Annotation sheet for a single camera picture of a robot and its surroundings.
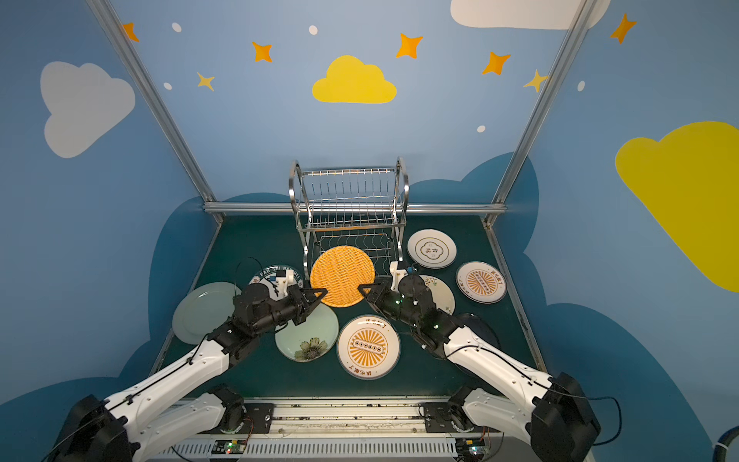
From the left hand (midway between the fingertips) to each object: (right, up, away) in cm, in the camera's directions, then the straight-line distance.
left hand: (332, 293), depth 73 cm
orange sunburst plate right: (+50, -1, +29) cm, 58 cm away
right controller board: (+35, -39, -1) cm, 52 cm away
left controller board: (-26, -38, -2) cm, 46 cm away
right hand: (+8, +2, +1) cm, 8 cm away
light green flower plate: (-9, -17, +15) cm, 25 cm away
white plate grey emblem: (+34, +11, +39) cm, 52 cm away
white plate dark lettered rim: (-27, +1, +28) cm, 39 cm away
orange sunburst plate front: (+9, -19, +13) cm, 25 cm away
